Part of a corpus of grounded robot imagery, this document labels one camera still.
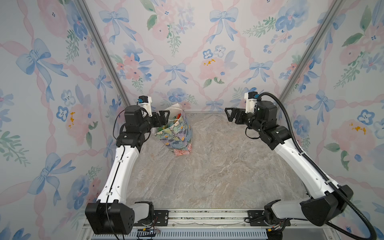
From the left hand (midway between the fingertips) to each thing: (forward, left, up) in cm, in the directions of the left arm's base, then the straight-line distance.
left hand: (163, 111), depth 73 cm
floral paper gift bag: (-4, -6, -14) cm, 16 cm away
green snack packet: (+2, +2, -14) cm, 15 cm away
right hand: (+1, -34, +1) cm, 34 cm away
